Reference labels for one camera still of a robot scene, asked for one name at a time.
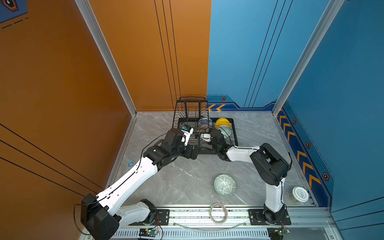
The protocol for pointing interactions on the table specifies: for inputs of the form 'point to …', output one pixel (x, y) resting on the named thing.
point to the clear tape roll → (226, 213)
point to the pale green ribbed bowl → (225, 130)
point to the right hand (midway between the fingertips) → (211, 126)
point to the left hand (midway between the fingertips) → (193, 144)
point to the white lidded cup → (300, 194)
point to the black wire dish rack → (194, 111)
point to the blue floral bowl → (203, 121)
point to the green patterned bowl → (224, 185)
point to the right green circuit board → (278, 231)
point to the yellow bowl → (222, 121)
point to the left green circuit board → (148, 232)
